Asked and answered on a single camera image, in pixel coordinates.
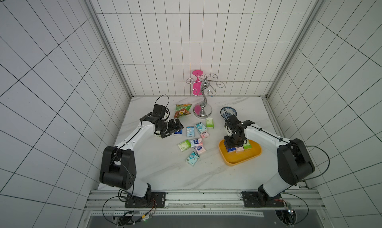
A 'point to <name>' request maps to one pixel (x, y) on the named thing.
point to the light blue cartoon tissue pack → (190, 131)
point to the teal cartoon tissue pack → (193, 158)
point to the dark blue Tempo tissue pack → (178, 132)
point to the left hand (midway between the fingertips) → (176, 132)
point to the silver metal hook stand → (203, 110)
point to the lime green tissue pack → (185, 145)
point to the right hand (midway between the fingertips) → (224, 144)
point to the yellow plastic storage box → (233, 159)
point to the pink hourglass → (197, 84)
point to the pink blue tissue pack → (200, 149)
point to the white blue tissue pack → (196, 142)
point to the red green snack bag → (181, 109)
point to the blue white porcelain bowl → (227, 112)
